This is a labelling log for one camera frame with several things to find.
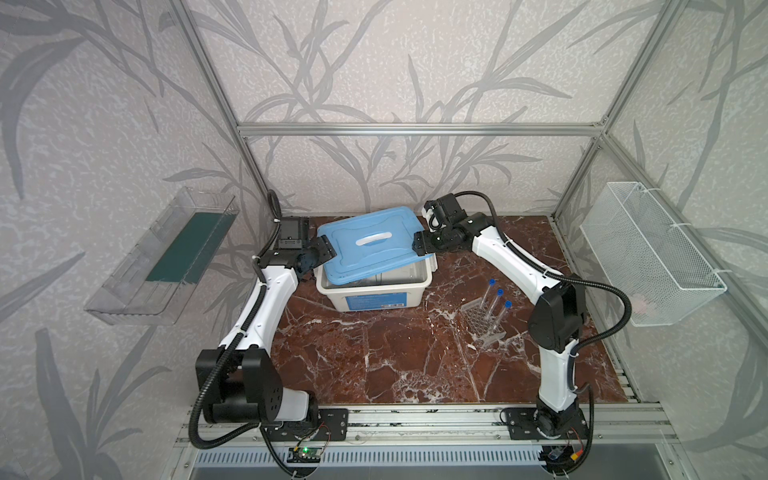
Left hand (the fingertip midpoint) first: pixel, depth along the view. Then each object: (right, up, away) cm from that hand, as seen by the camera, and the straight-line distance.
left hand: (326, 240), depth 85 cm
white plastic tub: (+21, -14, -1) cm, 25 cm away
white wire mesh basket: (+77, -8, -23) cm, 81 cm away
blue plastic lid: (+12, -1, +4) cm, 13 cm away
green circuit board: (-2, -52, -13) cm, 54 cm away
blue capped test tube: (+49, -15, -2) cm, 51 cm away
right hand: (+28, +2, +5) cm, 29 cm away
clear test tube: (+50, -17, -6) cm, 53 cm away
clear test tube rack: (+46, -25, +5) cm, 53 cm away
